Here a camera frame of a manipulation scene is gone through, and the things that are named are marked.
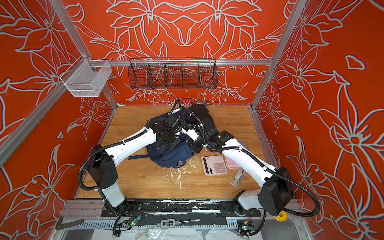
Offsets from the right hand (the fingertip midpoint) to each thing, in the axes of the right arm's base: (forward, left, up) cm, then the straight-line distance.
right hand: (186, 143), depth 77 cm
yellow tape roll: (-31, -45, -17) cm, 58 cm away
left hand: (+6, +6, -5) cm, 10 cm away
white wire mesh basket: (+40, +63, +14) cm, 76 cm away
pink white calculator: (-6, -16, -16) cm, 23 cm away
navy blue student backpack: (-6, +6, -5) cm, 10 cm away
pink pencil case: (-5, -26, -16) cm, 31 cm away
